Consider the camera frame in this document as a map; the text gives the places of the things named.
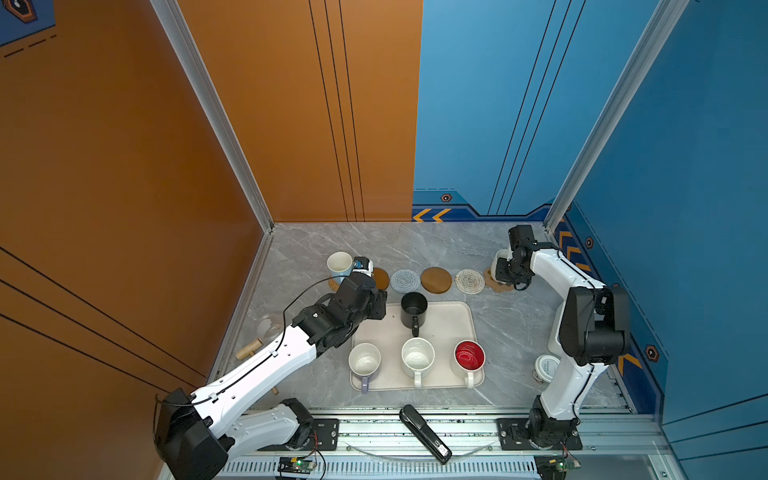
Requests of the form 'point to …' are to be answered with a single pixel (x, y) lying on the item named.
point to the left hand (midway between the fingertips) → (382, 291)
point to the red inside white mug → (469, 356)
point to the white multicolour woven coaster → (469, 281)
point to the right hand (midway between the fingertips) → (502, 275)
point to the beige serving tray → (448, 324)
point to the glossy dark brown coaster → (381, 278)
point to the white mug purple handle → (364, 361)
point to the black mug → (413, 307)
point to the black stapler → (422, 431)
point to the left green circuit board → (296, 464)
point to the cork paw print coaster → (496, 286)
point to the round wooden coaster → (436, 280)
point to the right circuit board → (555, 466)
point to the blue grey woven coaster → (405, 281)
